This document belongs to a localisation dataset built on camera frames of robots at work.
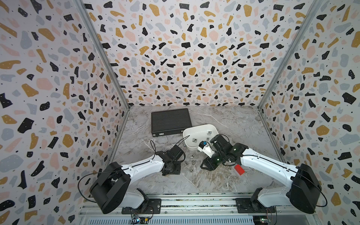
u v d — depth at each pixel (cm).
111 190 42
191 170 85
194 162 90
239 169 85
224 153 61
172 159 65
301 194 40
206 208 73
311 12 73
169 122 106
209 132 105
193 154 92
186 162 90
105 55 88
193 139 100
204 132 106
